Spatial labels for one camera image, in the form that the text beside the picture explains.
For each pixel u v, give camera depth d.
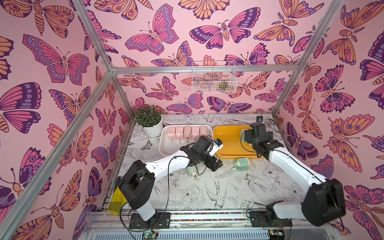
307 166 0.48
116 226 0.74
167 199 0.81
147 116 0.94
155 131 1.01
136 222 0.73
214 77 0.95
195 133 1.00
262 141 0.64
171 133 1.00
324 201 0.41
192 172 0.83
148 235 0.71
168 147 1.03
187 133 1.00
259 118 0.72
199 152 0.65
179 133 1.00
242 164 0.85
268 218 0.66
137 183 0.45
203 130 1.00
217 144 0.74
